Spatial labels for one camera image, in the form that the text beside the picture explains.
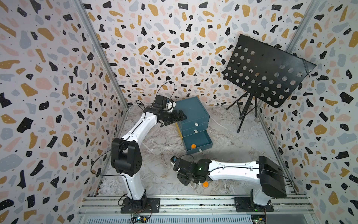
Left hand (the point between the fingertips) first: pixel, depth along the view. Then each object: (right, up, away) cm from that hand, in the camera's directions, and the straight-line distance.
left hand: (182, 118), depth 87 cm
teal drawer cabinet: (+9, +3, 0) cm, 9 cm away
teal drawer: (+5, -8, +1) cm, 9 cm away
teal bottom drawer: (+10, -17, +10) cm, 22 cm away
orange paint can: (+7, -19, +7) cm, 21 cm away
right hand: (-1, -31, -9) cm, 33 cm away
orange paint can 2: (+13, -37, -9) cm, 40 cm away
